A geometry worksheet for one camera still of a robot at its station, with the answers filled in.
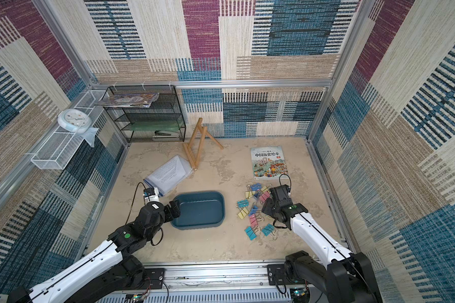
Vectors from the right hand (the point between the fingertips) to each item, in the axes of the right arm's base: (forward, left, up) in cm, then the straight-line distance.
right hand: (270, 205), depth 87 cm
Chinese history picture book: (+28, -4, -4) cm, 28 cm away
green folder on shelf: (+46, +61, +10) cm, 77 cm away
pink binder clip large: (+6, +2, -3) cm, 7 cm away
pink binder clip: (-5, +8, -4) cm, 10 cm away
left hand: (-2, +43, +8) cm, 44 cm away
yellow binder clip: (-2, +12, -4) cm, 13 cm away
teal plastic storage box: (+1, +33, -6) cm, 34 cm away
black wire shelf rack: (+50, +65, +15) cm, 83 cm away
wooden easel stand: (+40, +40, -3) cm, 56 cm away
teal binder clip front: (-9, +2, -4) cm, 10 cm away
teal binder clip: (-11, +10, -4) cm, 15 cm away
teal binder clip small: (+2, +12, -2) cm, 13 cm away
